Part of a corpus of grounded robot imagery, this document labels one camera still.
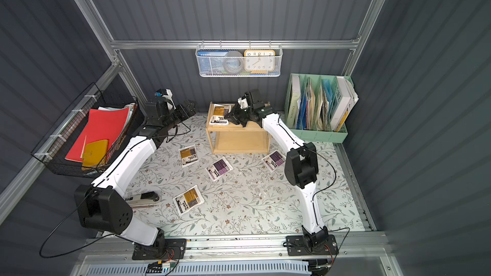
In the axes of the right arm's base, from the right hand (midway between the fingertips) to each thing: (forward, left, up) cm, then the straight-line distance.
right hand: (228, 114), depth 87 cm
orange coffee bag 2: (-8, +23, -23) cm, 33 cm away
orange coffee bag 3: (-31, +18, -23) cm, 43 cm away
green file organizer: (+10, -44, -5) cm, 45 cm away
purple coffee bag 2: (-10, -23, -24) cm, 34 cm away
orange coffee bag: (+1, +5, -1) cm, 5 cm away
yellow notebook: (-25, +46, +5) cm, 52 cm away
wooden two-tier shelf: (+2, -2, -22) cm, 22 cm away
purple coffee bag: (-15, +6, -24) cm, 29 cm away
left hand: (-2, +17, +7) cm, 19 cm away
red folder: (-13, +47, +8) cm, 49 cm away
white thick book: (+11, -57, +2) cm, 58 cm away
